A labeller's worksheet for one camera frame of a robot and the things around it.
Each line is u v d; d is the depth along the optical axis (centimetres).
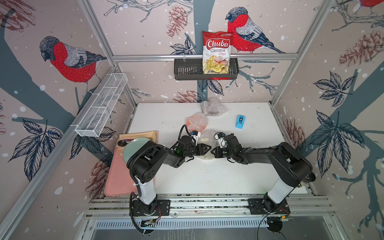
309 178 73
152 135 101
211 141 88
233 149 74
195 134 85
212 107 110
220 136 88
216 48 84
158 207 73
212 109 110
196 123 104
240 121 107
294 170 47
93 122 71
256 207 73
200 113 111
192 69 107
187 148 75
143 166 48
